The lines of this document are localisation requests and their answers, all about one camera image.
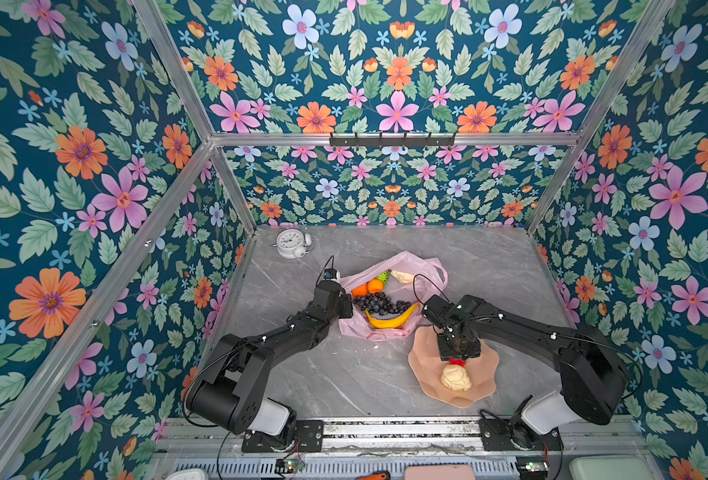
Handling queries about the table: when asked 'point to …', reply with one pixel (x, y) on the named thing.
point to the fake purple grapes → (380, 303)
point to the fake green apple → (384, 276)
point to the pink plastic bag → (431, 276)
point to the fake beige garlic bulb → (455, 377)
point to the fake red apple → (454, 361)
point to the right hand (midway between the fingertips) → (450, 354)
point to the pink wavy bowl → (427, 370)
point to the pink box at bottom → (439, 472)
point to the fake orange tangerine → (360, 291)
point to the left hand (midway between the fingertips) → (352, 290)
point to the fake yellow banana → (395, 321)
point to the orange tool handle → (379, 475)
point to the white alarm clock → (292, 243)
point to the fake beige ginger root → (403, 277)
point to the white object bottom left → (188, 474)
